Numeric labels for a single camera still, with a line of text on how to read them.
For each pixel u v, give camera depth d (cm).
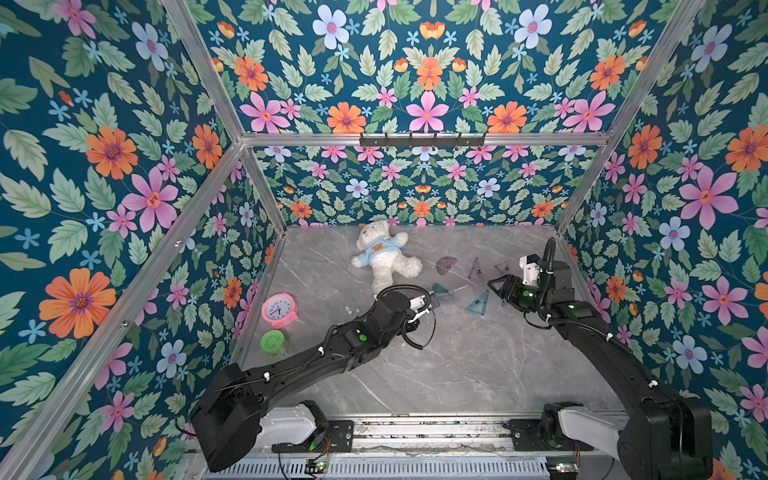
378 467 70
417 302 69
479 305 98
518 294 72
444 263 109
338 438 73
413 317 63
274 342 86
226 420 40
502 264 109
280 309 95
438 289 100
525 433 73
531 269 75
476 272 108
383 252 101
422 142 93
